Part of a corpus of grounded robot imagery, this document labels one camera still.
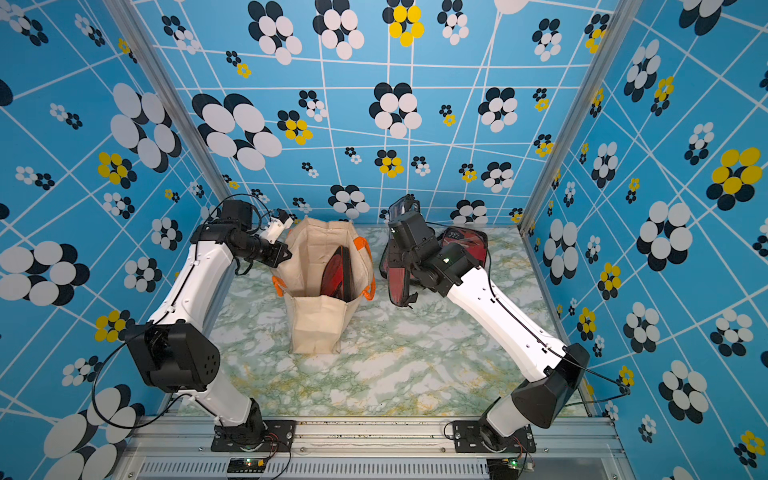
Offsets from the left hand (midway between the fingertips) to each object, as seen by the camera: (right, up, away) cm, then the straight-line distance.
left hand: (290, 250), depth 84 cm
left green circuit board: (-6, -53, -12) cm, 55 cm away
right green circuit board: (+55, -51, -15) cm, 77 cm away
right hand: (+32, +2, -11) cm, 34 cm away
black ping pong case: (+31, -11, -13) cm, 36 cm away
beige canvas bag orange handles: (+10, -19, -8) cm, 23 cm away
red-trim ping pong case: (+61, +4, +27) cm, 67 cm away
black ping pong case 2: (+30, -3, -20) cm, 36 cm away
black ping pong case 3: (+13, -9, +5) cm, 16 cm away
